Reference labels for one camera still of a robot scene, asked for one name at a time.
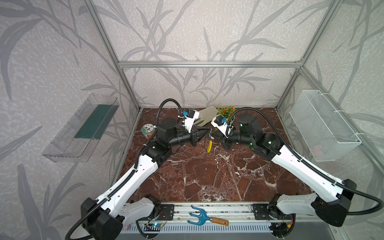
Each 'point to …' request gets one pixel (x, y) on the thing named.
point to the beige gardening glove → (206, 115)
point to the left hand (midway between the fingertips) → (210, 127)
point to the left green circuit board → (152, 227)
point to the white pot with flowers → (227, 112)
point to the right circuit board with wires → (281, 229)
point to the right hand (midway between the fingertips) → (212, 128)
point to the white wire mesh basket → (327, 135)
